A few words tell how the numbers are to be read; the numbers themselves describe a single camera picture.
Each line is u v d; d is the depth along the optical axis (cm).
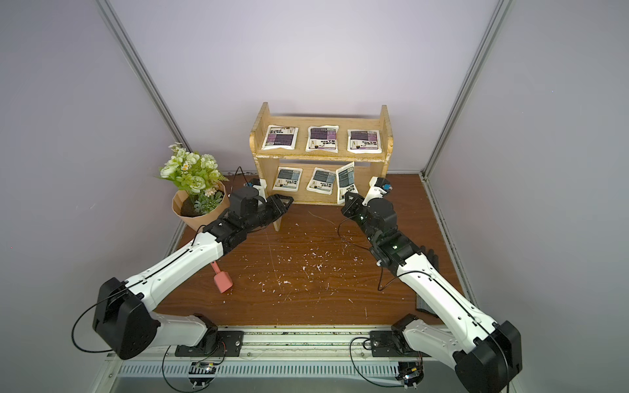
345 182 75
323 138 70
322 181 88
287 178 89
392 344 67
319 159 67
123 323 40
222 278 86
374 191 64
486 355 36
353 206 63
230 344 73
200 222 84
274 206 68
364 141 69
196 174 83
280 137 71
